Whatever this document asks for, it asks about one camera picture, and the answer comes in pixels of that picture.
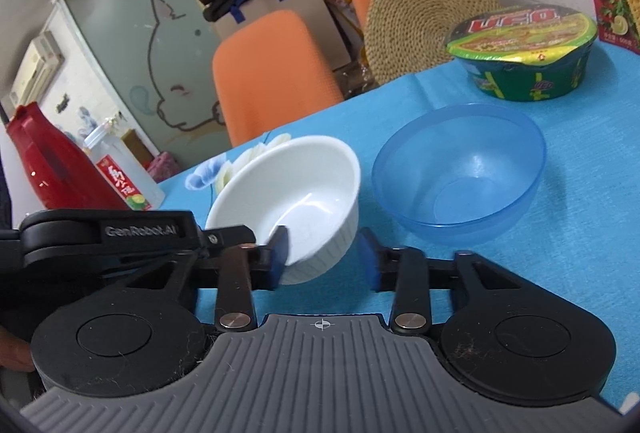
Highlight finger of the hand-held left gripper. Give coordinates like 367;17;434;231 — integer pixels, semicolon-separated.
199;225;257;260

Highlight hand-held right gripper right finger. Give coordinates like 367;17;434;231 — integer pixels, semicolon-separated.
358;228;543;336

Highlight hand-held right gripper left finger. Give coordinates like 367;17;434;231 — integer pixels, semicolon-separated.
107;225;291;334

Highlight white ceramic bowl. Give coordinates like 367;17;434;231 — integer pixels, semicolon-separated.
205;136;362;287

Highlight juice bottle red label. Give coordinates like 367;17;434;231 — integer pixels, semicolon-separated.
82;120;166;212

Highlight red thermos jug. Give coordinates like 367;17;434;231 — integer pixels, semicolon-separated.
5;102;127;212

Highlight pink cloth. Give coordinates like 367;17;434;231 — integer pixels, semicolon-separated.
146;152;184;182

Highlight blue plastic bowl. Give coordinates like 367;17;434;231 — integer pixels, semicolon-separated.
371;103;548;247

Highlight white air conditioner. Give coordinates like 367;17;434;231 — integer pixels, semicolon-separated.
9;30;66;107

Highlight blue floral tablecloth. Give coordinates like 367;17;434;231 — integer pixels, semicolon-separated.
155;30;640;415

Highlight cardboard box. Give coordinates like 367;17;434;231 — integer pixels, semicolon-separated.
214;0;352;70

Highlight round woven straw mat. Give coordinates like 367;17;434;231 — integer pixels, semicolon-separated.
366;0;502;87

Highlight green instant noodle bowl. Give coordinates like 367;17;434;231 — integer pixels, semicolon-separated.
446;4;599;103

